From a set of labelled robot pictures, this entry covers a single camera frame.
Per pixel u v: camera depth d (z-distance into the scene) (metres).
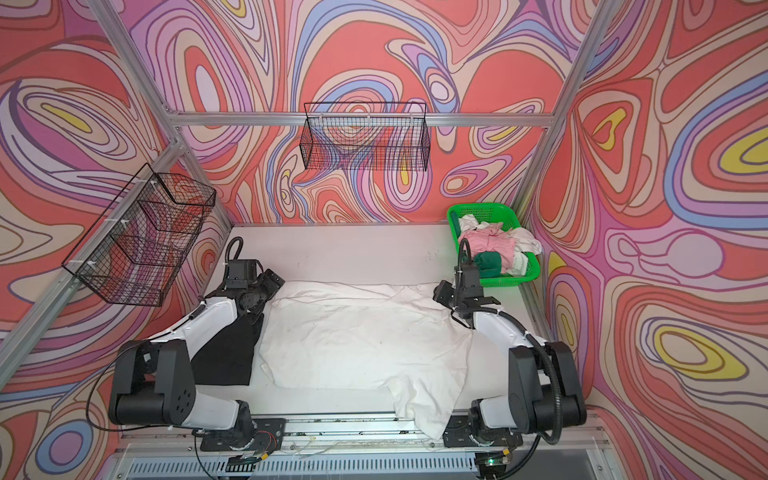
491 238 1.07
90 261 0.62
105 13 0.68
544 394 0.43
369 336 0.91
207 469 0.69
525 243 1.01
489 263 1.00
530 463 0.70
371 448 0.73
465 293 0.70
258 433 0.72
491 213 1.17
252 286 0.71
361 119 0.86
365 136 0.98
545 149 0.96
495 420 0.63
